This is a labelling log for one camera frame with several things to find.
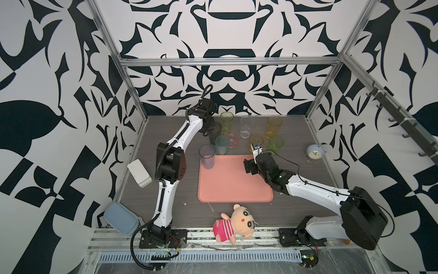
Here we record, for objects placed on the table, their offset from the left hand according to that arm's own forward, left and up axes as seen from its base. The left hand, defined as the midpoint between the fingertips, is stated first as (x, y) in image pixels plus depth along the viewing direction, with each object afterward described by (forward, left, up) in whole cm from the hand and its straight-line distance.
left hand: (209, 122), depth 97 cm
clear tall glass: (+4, -22, -4) cm, 23 cm away
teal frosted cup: (-6, -7, -9) cm, 13 cm away
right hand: (-21, -22, -2) cm, 30 cm away
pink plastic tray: (-27, -9, -18) cm, 34 cm away
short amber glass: (-6, -26, -7) cm, 27 cm away
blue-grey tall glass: (-18, +2, -3) cm, 18 cm away
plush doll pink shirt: (-50, -13, -7) cm, 52 cm away
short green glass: (-8, -38, -11) cm, 40 cm away
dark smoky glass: (-5, -2, -4) cm, 7 cm away
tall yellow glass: (0, -37, -2) cm, 37 cm away
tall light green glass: (+9, -10, -6) cm, 14 cm away
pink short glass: (+1, -15, -14) cm, 20 cm away
